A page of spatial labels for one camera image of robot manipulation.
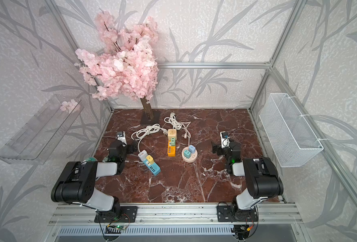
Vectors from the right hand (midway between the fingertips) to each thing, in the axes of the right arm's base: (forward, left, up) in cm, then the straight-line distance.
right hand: (219, 139), depth 94 cm
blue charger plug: (-7, +18, -1) cm, 19 cm away
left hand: (0, +58, +1) cm, 58 cm away
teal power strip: (-17, +40, -4) cm, 44 cm away
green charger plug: (-1, +30, 0) cm, 30 cm away
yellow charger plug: (-13, +42, 0) cm, 44 cm away
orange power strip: (-5, +31, -4) cm, 31 cm away
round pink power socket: (-12, +20, -5) cm, 24 cm away
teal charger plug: (-10, +21, -1) cm, 23 cm away
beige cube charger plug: (+4, +30, +1) cm, 31 cm away
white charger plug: (-11, +46, +1) cm, 48 cm away
